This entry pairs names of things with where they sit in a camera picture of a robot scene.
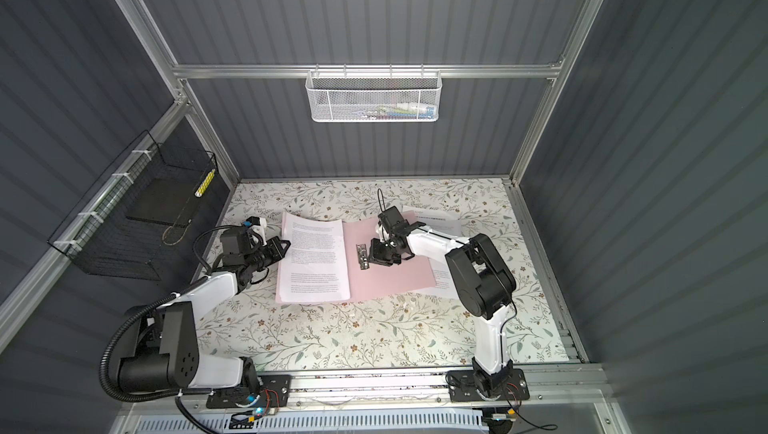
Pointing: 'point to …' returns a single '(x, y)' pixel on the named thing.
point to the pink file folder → (367, 280)
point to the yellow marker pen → (204, 184)
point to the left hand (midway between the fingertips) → (288, 242)
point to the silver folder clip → (362, 256)
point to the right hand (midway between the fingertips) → (372, 261)
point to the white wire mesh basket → (374, 96)
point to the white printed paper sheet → (313, 261)
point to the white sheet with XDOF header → (448, 220)
